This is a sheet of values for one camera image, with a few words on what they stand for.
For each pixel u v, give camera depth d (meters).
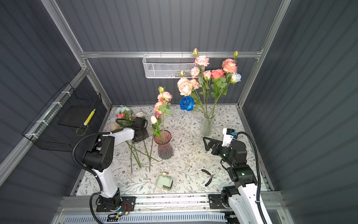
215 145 0.63
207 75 0.79
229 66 0.74
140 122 0.82
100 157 0.51
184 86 0.71
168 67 1.12
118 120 0.83
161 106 0.72
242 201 0.60
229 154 0.61
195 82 0.79
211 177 0.83
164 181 0.77
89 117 0.76
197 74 0.76
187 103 0.63
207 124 0.95
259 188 0.48
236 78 0.78
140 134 0.77
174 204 0.74
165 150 0.92
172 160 0.89
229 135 0.64
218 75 0.77
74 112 0.78
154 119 0.74
